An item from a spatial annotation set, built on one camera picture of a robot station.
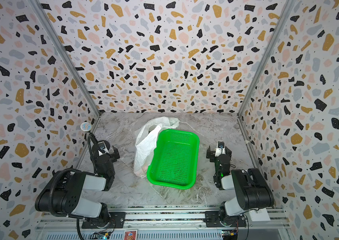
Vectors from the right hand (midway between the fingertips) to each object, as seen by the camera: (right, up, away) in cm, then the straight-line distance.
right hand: (217, 143), depth 90 cm
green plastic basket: (-26, -11, +5) cm, 28 cm away
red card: (-45, -40, -21) cm, 64 cm away
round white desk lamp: (-71, +10, -12) cm, 73 cm away
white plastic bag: (-38, +5, -24) cm, 45 cm away
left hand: (-67, -2, -3) cm, 67 cm away
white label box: (+17, -32, -18) cm, 41 cm away
